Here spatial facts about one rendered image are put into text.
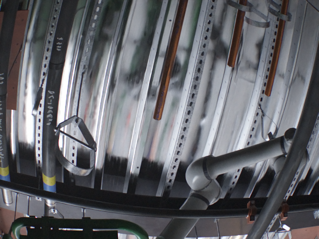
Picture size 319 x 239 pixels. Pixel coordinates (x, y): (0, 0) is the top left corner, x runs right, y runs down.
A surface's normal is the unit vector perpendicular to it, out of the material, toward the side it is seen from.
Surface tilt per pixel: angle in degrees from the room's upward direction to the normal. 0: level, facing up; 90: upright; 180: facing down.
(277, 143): 115
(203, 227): 180
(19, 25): 180
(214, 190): 133
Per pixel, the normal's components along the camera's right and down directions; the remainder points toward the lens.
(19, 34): 0.07, 0.57
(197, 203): 0.14, -0.44
